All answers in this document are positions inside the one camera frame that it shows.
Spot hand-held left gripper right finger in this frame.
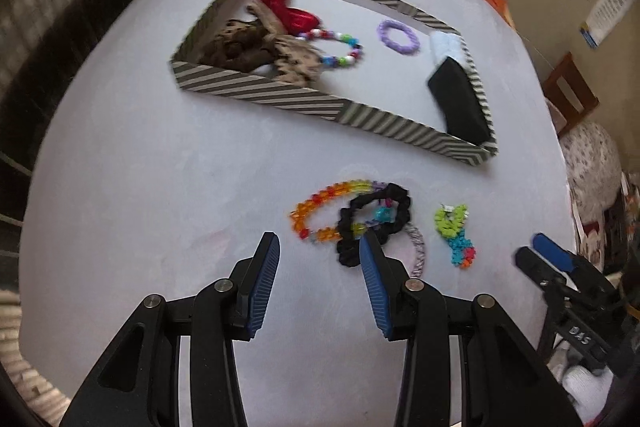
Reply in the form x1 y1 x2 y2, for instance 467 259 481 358
359 232 576 427

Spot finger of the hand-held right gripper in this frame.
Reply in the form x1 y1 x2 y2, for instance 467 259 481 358
515 246 608 360
531 233 616 303

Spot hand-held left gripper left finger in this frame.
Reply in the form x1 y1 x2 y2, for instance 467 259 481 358
62 231 281 427

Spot grey white hair tie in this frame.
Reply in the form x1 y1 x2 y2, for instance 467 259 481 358
402 222 430 280

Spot black scrunchie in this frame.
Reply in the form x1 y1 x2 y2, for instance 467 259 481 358
336 183 412 268

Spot green blue beaded ornament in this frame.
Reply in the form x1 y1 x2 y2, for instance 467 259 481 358
434 203 477 269

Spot rainbow beaded bracelet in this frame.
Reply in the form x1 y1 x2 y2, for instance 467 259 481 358
290 179 401 245

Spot striped shallow cardboard box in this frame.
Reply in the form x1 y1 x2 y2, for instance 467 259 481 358
169 0 499 168

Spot light brown scrunchie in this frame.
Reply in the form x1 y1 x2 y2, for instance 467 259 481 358
272 34 326 88

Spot pale blue fuzzy cloth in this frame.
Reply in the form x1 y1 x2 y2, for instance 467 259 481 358
428 32 471 72

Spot dark brown scrunchie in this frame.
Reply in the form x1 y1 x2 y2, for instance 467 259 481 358
202 17 273 72

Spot white multicolour beaded bracelet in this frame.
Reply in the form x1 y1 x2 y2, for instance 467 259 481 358
297 28 365 70

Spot purple hair tie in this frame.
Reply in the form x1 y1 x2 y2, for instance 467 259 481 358
377 19 421 56

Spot person's right hand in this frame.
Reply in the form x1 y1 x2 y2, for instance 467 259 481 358
560 354 616 413

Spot floral cushion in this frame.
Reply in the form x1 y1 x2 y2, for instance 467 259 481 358
560 122 626 228

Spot wooden chair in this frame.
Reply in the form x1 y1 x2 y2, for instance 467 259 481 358
542 52 601 138

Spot metal roller shutter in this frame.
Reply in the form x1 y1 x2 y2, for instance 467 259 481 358
0 0 226 408

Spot white wall calendar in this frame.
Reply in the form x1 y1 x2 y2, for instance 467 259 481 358
580 0 640 50

